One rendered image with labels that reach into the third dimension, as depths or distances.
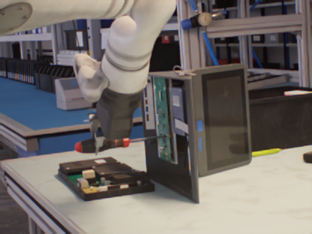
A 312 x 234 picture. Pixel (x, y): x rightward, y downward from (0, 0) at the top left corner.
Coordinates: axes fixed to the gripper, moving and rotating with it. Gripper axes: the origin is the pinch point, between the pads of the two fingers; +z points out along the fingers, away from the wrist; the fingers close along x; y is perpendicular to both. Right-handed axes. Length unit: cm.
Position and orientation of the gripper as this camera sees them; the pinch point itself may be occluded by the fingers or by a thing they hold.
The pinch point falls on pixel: (94, 148)
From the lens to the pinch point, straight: 127.0
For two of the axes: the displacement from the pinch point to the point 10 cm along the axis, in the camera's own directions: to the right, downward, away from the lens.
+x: -3.1, -7.4, 5.9
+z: -1.9, 6.6, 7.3
